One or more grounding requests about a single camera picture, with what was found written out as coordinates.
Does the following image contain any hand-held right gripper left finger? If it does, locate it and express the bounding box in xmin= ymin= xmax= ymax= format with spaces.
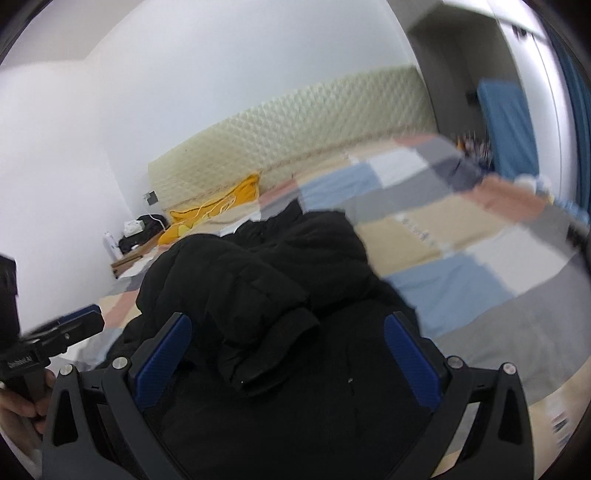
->
xmin=41 ymin=312 xmax=192 ymax=480

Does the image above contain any yellow pillow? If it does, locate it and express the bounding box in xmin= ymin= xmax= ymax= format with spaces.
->
xmin=159 ymin=173 xmax=260 ymax=245

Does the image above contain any grey and white wardrobe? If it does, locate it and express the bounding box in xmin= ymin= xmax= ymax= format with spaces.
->
xmin=409 ymin=0 xmax=578 ymax=199

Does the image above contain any cluster of small bottles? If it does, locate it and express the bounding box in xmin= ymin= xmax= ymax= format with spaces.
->
xmin=455 ymin=131 xmax=491 ymax=163

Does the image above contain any blue cloth over chair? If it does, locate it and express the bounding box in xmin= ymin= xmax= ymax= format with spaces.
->
xmin=476 ymin=79 xmax=541 ymax=179

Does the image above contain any blue curtain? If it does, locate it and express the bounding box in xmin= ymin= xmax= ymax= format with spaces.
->
xmin=547 ymin=32 xmax=591 ymax=209

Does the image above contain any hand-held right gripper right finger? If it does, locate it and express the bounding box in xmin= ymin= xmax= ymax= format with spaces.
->
xmin=384 ymin=311 xmax=536 ymax=480

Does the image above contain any cream quilted headboard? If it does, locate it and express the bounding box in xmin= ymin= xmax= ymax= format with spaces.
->
xmin=148 ymin=65 xmax=437 ymax=211

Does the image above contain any person's left hand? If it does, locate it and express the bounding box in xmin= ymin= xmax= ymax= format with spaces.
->
xmin=0 ymin=368 xmax=57 ymax=437

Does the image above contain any thin white cord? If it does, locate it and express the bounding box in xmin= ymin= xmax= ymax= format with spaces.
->
xmin=185 ymin=191 xmax=242 ymax=228

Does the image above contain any wooden nightstand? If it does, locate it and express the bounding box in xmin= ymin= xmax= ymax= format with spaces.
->
xmin=111 ymin=240 xmax=163 ymax=278

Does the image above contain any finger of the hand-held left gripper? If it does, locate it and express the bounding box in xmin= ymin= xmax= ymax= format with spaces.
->
xmin=21 ymin=304 xmax=105 ymax=365

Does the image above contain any black puffer jacket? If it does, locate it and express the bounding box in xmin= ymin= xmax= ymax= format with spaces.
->
xmin=108 ymin=200 xmax=445 ymax=480

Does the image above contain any black bag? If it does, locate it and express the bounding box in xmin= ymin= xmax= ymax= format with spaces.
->
xmin=119 ymin=215 xmax=170 ymax=254

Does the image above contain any checkered patchwork bed quilt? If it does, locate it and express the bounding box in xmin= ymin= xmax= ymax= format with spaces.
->
xmin=92 ymin=134 xmax=591 ymax=462

